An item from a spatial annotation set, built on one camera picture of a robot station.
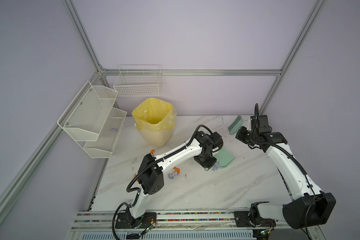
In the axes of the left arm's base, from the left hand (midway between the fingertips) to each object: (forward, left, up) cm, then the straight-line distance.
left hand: (205, 167), depth 77 cm
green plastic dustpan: (+9, -13, -5) cm, 16 cm away
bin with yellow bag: (+20, +27, +14) cm, 36 cm away
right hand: (+15, -17, +10) cm, 25 cm away
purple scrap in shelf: (+25, +56, 0) cm, 61 cm away
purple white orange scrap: (+4, +15, -13) cm, 21 cm away
